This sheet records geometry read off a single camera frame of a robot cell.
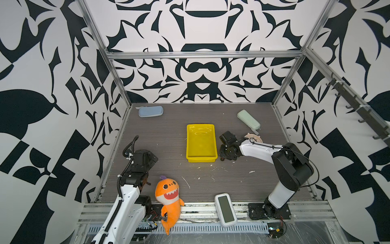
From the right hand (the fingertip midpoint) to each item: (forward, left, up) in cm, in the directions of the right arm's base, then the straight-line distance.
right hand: (222, 153), depth 93 cm
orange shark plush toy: (-23, +29, +8) cm, 38 cm away
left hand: (-6, +42, +10) cm, 44 cm away
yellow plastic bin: (+6, +12, 0) cm, 14 cm away
